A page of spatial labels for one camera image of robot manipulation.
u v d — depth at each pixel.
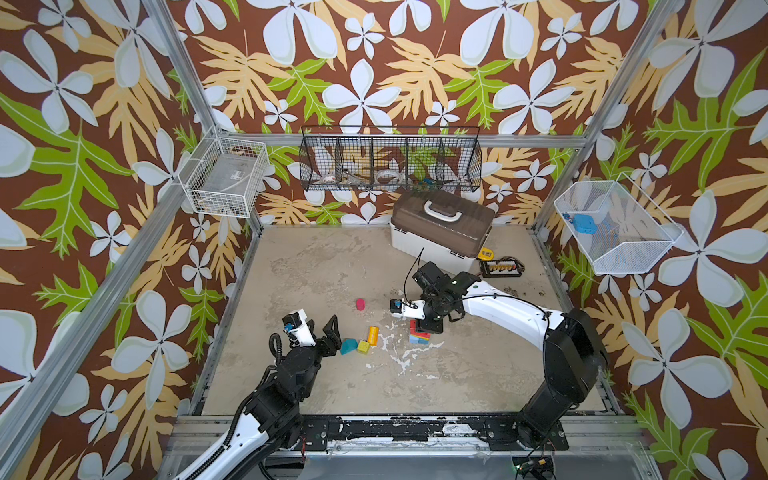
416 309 0.74
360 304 0.97
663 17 0.69
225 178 0.86
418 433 0.75
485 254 1.10
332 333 0.71
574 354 0.45
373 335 0.91
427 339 0.88
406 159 0.91
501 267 1.05
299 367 0.57
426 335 0.85
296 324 0.65
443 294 0.62
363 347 0.86
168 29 0.70
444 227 0.94
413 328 0.80
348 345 0.86
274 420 0.56
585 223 0.86
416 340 0.88
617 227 0.82
